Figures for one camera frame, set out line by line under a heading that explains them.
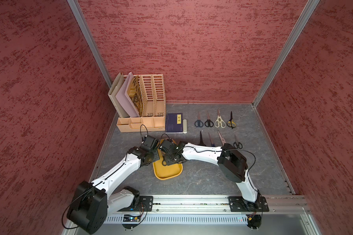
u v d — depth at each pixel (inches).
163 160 34.0
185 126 40.7
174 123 42.2
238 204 28.8
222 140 38.6
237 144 38.3
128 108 37.4
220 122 43.0
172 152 26.4
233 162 21.3
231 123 42.3
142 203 29.0
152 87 43.3
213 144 38.5
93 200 15.6
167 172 32.4
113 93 33.3
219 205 29.8
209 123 43.2
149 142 26.3
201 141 38.4
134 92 39.3
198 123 43.0
